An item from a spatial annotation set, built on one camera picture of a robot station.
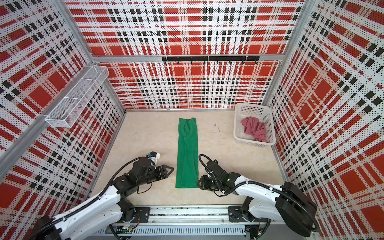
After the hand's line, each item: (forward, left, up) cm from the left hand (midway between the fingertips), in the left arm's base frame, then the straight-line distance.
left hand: (171, 173), depth 79 cm
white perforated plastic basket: (+46, -65, -2) cm, 79 cm away
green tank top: (+5, -8, -8) cm, 12 cm away
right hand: (-6, -15, -5) cm, 17 cm away
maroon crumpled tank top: (+33, -53, -2) cm, 63 cm away
